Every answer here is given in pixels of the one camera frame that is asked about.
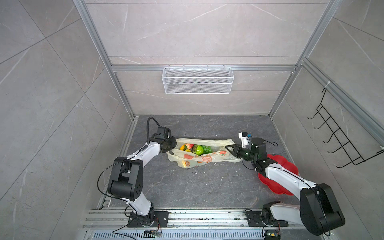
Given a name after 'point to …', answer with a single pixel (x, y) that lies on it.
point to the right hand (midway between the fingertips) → (225, 146)
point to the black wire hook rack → (354, 155)
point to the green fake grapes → (207, 149)
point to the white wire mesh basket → (197, 80)
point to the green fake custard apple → (199, 150)
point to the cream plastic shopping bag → (186, 159)
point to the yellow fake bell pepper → (182, 147)
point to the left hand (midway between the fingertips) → (174, 140)
